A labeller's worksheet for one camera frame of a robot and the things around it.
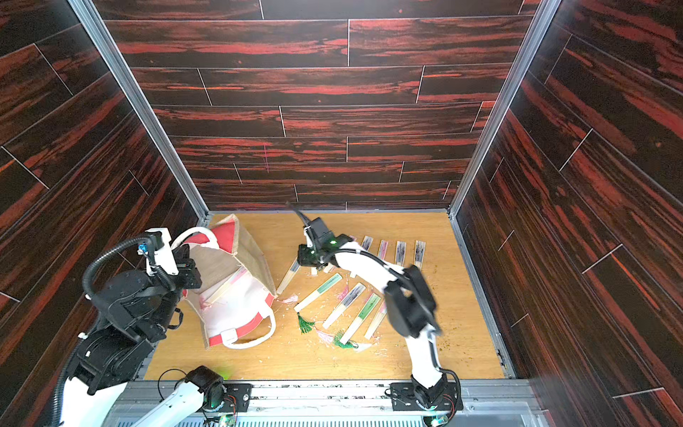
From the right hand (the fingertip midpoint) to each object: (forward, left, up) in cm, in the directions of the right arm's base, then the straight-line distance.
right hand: (305, 253), depth 90 cm
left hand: (-17, +21, +26) cm, 37 cm away
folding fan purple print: (+12, -36, -12) cm, 40 cm away
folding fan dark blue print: (+12, -43, -12) cm, 47 cm away
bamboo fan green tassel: (-19, -1, -14) cm, 23 cm away
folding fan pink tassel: (+14, -29, -13) cm, 35 cm away
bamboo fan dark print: (-8, -18, -12) cm, 23 cm away
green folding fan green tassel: (-24, -15, -14) cm, 31 cm away
